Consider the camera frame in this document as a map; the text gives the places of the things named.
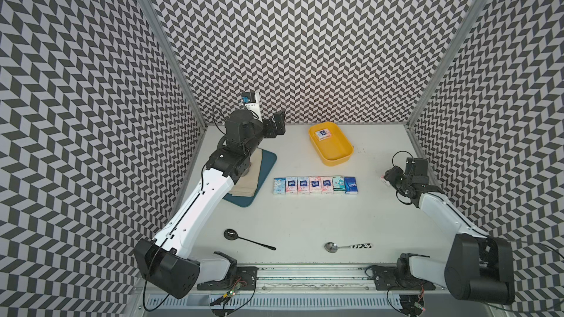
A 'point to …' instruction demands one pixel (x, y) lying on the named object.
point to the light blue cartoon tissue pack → (279, 186)
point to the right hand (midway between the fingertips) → (389, 178)
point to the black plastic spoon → (231, 234)
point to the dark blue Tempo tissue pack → (350, 185)
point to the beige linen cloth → (247, 185)
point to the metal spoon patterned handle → (332, 247)
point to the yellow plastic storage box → (330, 143)
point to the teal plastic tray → (268, 161)
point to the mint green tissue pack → (338, 183)
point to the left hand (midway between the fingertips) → (271, 114)
